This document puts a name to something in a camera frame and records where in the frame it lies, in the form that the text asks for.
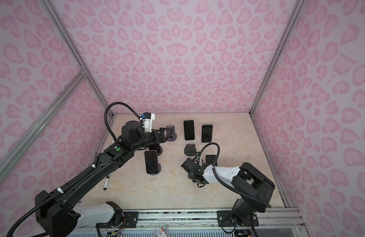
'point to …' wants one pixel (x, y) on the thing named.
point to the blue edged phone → (211, 159)
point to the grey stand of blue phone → (190, 150)
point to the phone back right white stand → (206, 133)
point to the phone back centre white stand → (189, 128)
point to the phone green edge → (151, 161)
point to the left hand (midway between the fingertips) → (169, 131)
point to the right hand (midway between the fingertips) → (196, 171)
